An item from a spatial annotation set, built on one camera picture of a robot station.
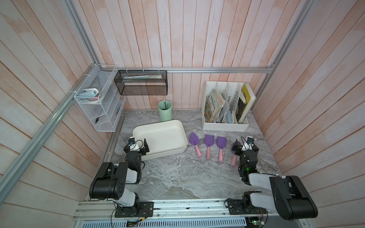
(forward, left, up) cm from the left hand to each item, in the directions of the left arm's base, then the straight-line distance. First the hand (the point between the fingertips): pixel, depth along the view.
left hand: (138, 141), depth 90 cm
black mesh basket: (+41, +2, +16) cm, 44 cm away
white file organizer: (+20, -62, -1) cm, 65 cm away
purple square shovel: (+5, -57, -9) cm, 58 cm away
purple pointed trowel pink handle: (+6, -38, -9) cm, 39 cm away
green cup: (+23, -16, +5) cm, 28 cm away
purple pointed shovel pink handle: (-12, -61, -6) cm, 62 cm away
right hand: (-1, -68, +3) cm, 68 cm away
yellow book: (+23, -73, +18) cm, 78 cm away
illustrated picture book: (+26, -51, +7) cm, 58 cm away
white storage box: (+8, -14, -10) cm, 19 cm away
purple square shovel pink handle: (+6, -49, -9) cm, 50 cm away
